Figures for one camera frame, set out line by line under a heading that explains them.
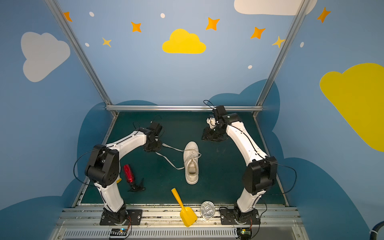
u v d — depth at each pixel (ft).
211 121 2.51
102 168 1.61
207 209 2.39
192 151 3.00
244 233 2.40
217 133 2.31
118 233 2.40
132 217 2.45
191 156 2.90
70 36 2.55
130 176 2.76
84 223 2.42
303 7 2.27
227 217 2.45
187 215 2.48
